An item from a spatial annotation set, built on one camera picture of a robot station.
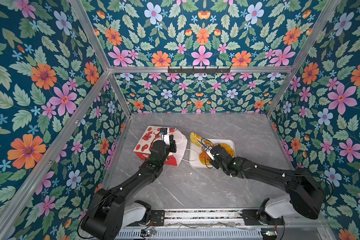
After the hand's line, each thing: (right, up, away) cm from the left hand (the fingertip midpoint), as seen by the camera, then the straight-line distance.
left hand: (174, 132), depth 81 cm
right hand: (+23, -12, +5) cm, 26 cm away
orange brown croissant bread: (+18, -16, +9) cm, 26 cm away
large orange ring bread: (+34, -12, +13) cm, 38 cm away
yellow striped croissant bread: (+11, -4, +10) cm, 15 cm away
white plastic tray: (+12, -19, +10) cm, 24 cm away
